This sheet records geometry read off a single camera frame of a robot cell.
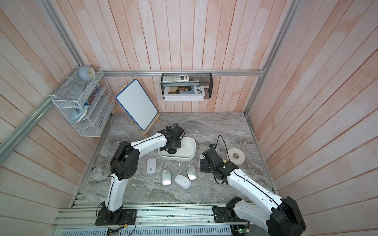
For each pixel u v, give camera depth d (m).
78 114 0.81
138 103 0.97
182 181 0.83
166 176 0.86
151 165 0.89
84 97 0.79
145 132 0.99
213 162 0.61
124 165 0.54
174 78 0.90
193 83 0.89
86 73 0.80
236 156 0.95
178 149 0.95
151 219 0.73
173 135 0.77
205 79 0.99
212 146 0.75
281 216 0.39
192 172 0.88
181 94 0.93
